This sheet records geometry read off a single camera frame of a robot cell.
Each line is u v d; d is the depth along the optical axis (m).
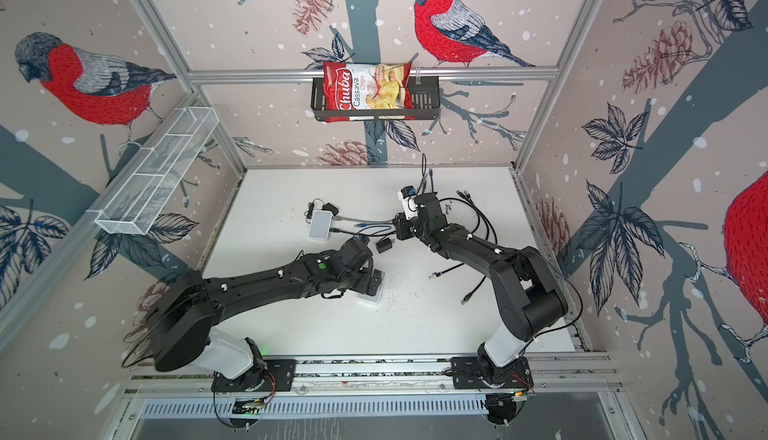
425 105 0.94
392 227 1.06
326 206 1.07
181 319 0.42
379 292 0.77
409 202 0.79
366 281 0.74
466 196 1.10
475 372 0.73
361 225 1.04
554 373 0.75
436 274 0.90
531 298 0.46
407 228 0.81
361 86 0.88
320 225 1.01
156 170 0.78
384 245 0.93
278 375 0.73
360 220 1.04
